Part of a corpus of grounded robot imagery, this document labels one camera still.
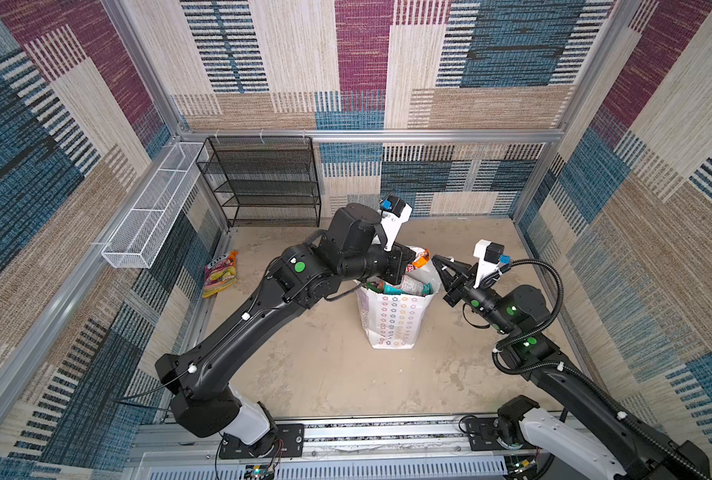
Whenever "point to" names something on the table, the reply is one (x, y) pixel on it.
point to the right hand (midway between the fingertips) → (432, 263)
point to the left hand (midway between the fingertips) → (418, 251)
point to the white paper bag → (393, 321)
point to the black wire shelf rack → (263, 181)
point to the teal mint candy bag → (409, 286)
